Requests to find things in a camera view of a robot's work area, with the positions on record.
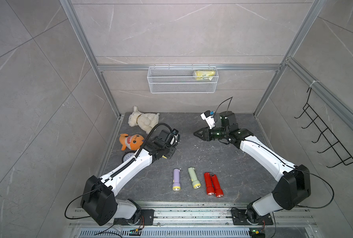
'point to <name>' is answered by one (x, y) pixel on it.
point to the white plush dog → (147, 121)
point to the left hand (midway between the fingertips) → (169, 144)
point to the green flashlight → (196, 183)
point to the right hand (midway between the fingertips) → (196, 133)
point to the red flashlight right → (219, 191)
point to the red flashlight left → (210, 190)
